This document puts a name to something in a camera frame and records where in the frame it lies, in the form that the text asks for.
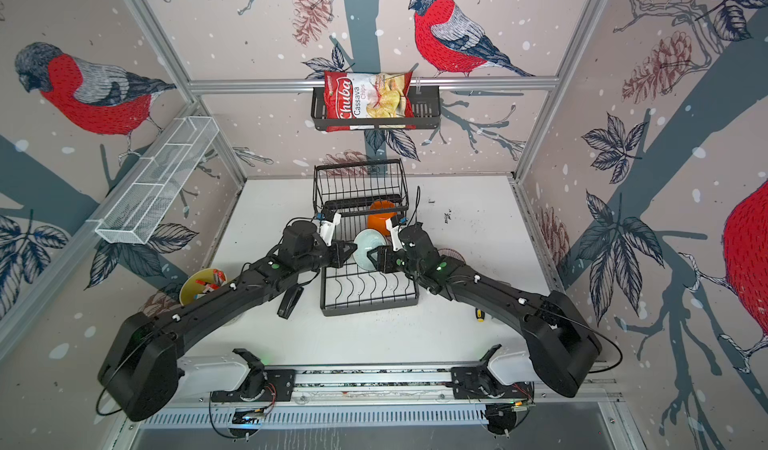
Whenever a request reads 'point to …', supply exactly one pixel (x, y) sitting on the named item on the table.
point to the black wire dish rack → (366, 195)
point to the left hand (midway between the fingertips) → (357, 247)
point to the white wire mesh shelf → (137, 210)
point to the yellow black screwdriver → (480, 315)
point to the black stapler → (290, 300)
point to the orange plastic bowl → (378, 220)
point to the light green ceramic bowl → (367, 240)
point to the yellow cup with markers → (200, 283)
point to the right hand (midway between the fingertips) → (368, 260)
